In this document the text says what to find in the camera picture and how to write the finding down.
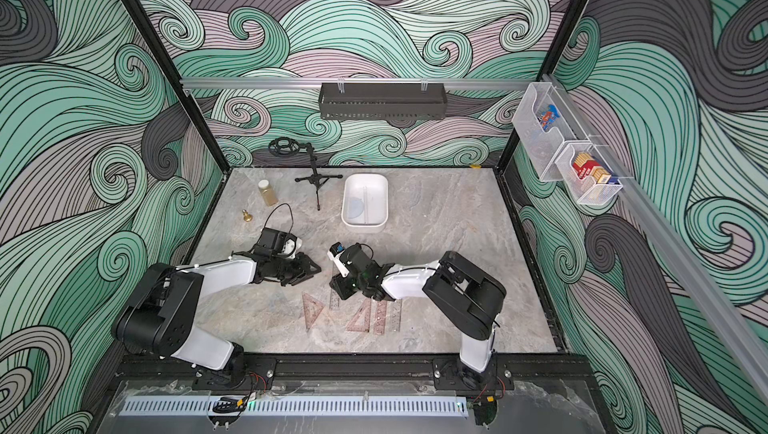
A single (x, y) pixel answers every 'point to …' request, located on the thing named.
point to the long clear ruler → (394, 308)
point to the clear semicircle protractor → (355, 208)
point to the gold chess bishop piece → (247, 217)
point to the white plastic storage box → (373, 190)
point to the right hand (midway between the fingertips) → (338, 280)
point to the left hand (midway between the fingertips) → (318, 268)
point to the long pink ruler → (380, 317)
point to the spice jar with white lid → (267, 192)
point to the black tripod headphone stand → (286, 147)
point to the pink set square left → (313, 309)
